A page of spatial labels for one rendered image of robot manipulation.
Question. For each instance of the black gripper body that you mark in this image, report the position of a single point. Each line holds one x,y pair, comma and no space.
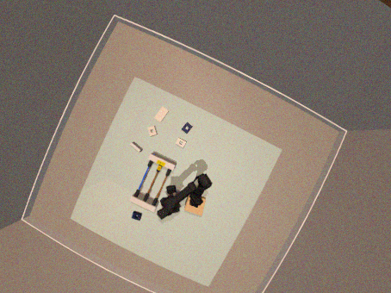
171,189

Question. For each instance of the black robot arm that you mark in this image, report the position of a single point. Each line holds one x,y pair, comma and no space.
171,205

